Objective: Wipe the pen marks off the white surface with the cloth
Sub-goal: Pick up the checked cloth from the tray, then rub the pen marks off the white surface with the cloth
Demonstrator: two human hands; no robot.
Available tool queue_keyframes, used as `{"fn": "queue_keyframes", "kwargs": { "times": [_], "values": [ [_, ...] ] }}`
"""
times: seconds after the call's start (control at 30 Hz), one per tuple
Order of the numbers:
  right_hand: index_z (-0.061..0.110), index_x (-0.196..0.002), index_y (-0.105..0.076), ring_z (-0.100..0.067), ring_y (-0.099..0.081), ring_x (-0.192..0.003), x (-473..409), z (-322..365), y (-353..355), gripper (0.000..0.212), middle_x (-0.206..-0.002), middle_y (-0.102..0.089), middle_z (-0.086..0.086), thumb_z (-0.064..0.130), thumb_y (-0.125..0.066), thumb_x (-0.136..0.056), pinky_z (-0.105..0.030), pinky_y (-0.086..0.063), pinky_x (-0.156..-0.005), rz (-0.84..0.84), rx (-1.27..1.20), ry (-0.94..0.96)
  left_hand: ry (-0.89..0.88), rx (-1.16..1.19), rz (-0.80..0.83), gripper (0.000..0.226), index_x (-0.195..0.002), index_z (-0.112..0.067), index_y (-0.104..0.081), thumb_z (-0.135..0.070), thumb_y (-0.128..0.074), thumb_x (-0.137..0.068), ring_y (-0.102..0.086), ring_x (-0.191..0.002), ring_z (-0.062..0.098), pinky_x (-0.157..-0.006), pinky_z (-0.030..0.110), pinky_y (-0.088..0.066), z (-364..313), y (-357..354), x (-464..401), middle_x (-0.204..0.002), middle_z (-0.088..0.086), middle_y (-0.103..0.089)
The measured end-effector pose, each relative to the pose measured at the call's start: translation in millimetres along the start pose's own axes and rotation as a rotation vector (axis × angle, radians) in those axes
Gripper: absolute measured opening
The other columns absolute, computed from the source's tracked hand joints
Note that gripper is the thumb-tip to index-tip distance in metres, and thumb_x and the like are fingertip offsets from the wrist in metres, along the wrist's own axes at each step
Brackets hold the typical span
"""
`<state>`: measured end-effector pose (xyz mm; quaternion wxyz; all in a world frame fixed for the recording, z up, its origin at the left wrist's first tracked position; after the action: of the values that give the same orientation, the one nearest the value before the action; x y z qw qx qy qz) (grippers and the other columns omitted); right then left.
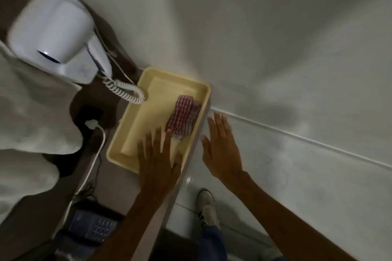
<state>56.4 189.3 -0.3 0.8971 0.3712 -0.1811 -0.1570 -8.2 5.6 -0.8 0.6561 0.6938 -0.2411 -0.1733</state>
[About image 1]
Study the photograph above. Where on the person's left hand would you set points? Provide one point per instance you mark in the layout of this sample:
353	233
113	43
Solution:
157	164

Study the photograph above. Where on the person's right hand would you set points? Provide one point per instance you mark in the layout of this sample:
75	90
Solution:
221	149

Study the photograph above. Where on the red checkered cloth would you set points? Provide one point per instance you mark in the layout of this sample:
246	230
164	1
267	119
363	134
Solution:
183	114

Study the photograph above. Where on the person's right forearm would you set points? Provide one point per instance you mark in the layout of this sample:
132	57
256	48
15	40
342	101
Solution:
284	222

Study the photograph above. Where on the person's left forearm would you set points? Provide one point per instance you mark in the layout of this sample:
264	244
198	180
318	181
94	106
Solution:
131	230

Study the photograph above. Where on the person's white left shoe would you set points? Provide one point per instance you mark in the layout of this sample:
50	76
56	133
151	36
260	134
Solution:
208	205

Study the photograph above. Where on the person's blue jeans leg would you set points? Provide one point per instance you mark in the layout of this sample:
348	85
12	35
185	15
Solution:
212	244

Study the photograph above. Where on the cream plastic tray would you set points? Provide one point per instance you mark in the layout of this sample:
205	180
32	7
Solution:
159	111

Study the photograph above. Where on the white power plug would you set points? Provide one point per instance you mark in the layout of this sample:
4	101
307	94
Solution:
91	123

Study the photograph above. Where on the dark desk telephone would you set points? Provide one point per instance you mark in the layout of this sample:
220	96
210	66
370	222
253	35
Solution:
88	224

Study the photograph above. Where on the white towel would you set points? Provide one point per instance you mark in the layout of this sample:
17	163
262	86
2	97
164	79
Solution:
30	111

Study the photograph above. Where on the white wall hair dryer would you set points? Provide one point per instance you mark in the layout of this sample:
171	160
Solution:
58	34

